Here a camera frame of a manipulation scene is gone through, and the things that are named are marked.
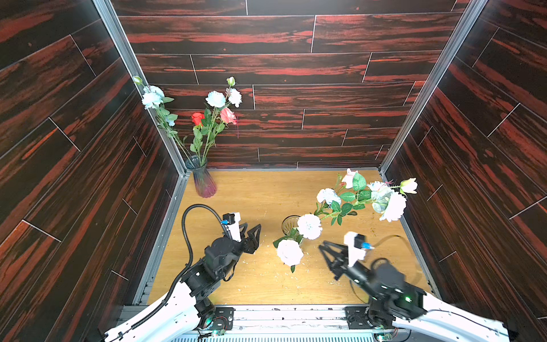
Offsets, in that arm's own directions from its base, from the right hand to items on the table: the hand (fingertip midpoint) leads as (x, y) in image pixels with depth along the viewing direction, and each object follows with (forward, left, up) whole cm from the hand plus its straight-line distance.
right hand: (326, 242), depth 67 cm
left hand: (+6, +23, -2) cm, 24 cm away
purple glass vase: (+40, +55, -20) cm, 71 cm away
